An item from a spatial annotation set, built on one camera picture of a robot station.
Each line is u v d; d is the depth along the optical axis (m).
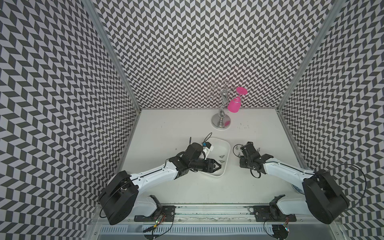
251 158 0.66
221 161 0.91
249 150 0.70
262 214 0.73
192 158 0.62
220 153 0.92
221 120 1.09
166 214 0.72
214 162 0.72
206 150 0.74
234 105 0.95
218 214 0.75
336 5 0.67
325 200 0.42
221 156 0.92
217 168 0.72
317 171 0.86
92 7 0.72
